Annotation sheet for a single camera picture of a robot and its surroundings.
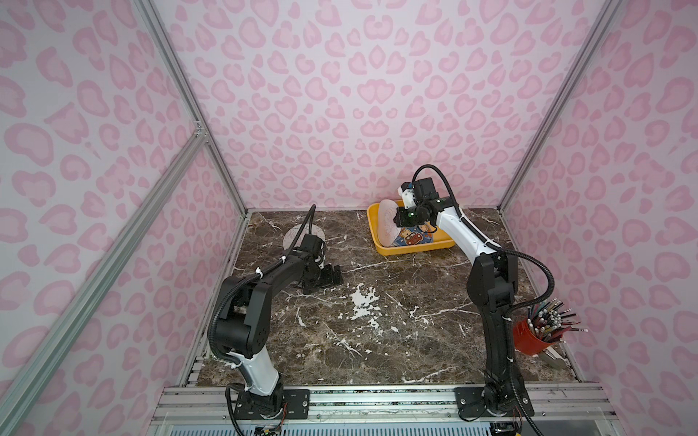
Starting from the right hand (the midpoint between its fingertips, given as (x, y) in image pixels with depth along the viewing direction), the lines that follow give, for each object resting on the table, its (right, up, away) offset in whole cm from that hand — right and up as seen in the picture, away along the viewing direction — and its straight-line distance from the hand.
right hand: (397, 217), depth 98 cm
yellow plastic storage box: (-8, +3, +13) cm, 16 cm away
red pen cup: (+33, -37, -21) cm, 54 cm away
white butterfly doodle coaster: (-42, -6, +15) cm, 45 cm away
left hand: (-22, -23, -4) cm, 32 cm away
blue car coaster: (+10, -6, +10) cm, 15 cm away
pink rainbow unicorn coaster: (-3, -4, +2) cm, 6 cm away
